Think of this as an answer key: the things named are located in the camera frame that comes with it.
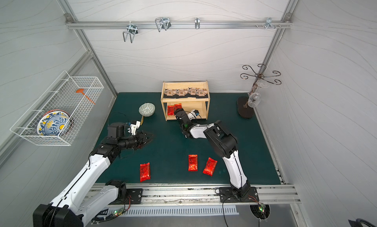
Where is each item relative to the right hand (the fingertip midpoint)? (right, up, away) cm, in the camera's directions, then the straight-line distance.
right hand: (177, 112), depth 99 cm
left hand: (-10, -13, -23) cm, 28 cm away
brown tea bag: (+10, +14, -6) cm, 18 cm away
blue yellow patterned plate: (-49, -3, -37) cm, 61 cm away
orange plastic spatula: (-50, +13, -21) cm, 56 cm away
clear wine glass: (+49, +9, -9) cm, 51 cm away
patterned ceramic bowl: (-24, +2, +9) cm, 26 cm away
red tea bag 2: (-16, -33, -19) cm, 41 cm away
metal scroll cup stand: (+51, +6, +11) cm, 53 cm away
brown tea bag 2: (+3, +13, -6) cm, 15 cm away
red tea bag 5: (+20, -30, -19) cm, 41 cm away
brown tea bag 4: (+16, +12, -6) cm, 21 cm away
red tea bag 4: (+11, -29, -16) cm, 35 cm away
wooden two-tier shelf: (+10, +11, -8) cm, 17 cm away
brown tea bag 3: (-4, +13, -6) cm, 15 cm away
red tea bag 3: (-1, +4, +9) cm, 10 cm away
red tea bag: (-5, +1, +5) cm, 8 cm away
